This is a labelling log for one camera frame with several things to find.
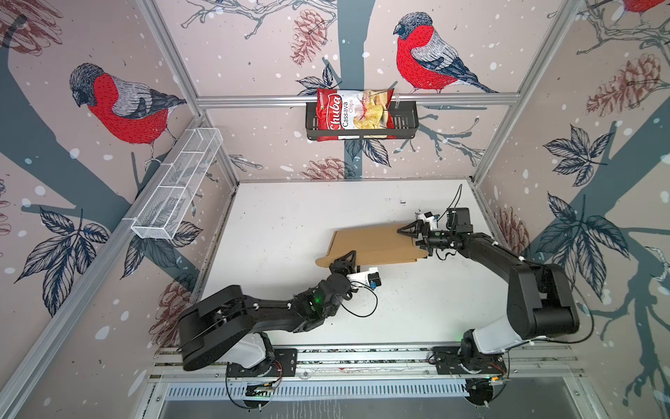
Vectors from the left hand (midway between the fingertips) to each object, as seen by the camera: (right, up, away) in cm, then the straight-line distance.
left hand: (356, 250), depth 80 cm
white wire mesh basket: (-54, +11, -10) cm, 56 cm away
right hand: (+15, +3, +5) cm, 17 cm away
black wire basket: (+19, +44, +13) cm, 50 cm away
